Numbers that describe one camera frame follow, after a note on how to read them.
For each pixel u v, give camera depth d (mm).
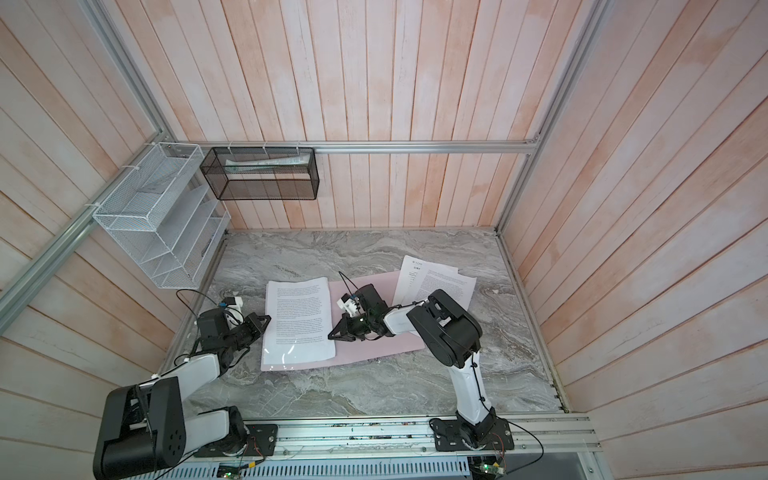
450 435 732
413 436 759
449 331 544
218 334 691
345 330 818
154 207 759
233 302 833
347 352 873
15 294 512
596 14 687
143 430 414
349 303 903
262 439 735
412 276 1071
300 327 912
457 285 1036
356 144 982
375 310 797
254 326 796
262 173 1042
